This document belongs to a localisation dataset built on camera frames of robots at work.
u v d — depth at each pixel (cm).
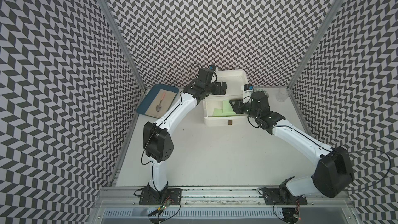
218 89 74
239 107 74
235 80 91
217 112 84
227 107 82
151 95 113
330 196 43
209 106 89
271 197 74
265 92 112
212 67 74
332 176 41
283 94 110
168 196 70
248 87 69
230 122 78
